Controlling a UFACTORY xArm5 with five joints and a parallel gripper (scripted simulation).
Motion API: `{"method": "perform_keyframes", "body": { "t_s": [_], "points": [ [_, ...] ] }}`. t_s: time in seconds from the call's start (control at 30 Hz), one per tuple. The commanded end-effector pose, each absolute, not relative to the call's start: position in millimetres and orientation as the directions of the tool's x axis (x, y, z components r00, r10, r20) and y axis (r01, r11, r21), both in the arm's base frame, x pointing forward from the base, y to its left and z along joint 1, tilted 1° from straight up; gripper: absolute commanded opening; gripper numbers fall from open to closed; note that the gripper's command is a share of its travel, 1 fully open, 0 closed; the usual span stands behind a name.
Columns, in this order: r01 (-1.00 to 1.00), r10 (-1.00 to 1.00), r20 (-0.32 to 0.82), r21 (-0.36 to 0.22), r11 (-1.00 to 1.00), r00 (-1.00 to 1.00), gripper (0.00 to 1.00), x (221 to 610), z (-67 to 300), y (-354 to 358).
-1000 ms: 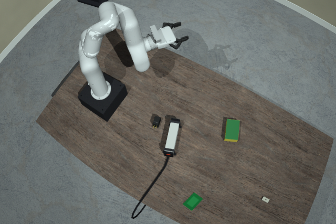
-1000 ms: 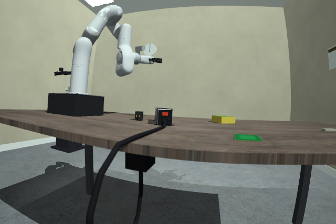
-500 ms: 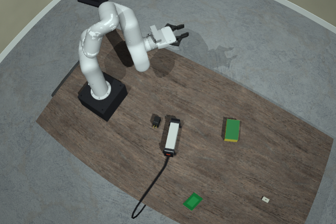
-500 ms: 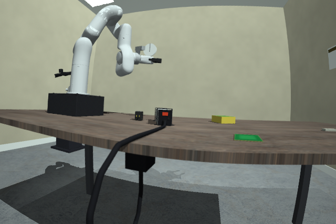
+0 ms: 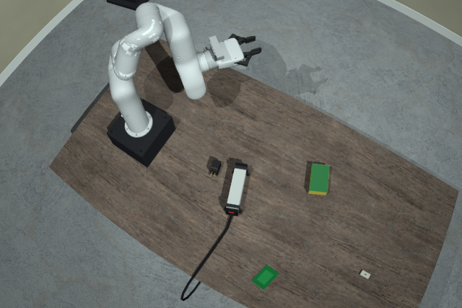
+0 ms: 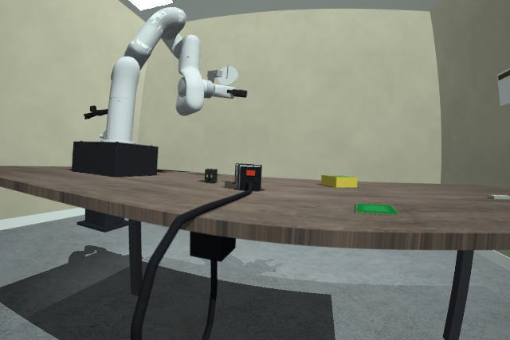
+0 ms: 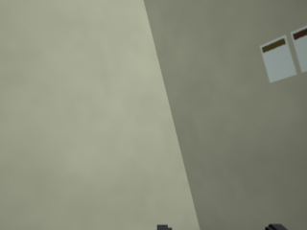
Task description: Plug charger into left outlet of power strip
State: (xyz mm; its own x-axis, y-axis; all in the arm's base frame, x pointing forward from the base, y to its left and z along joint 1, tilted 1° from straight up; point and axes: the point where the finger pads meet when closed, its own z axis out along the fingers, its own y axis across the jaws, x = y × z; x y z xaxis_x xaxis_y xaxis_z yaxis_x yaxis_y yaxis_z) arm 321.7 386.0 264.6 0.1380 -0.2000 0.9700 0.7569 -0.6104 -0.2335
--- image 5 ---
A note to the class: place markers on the black charger with yellow prongs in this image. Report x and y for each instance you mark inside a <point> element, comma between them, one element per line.
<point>215,167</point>

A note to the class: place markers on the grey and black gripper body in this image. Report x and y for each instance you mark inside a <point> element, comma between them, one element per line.
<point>232,52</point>

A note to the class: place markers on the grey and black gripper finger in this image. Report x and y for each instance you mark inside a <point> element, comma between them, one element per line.
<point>242,40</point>
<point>248,55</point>

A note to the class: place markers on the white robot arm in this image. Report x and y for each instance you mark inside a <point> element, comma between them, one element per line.
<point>150,27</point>

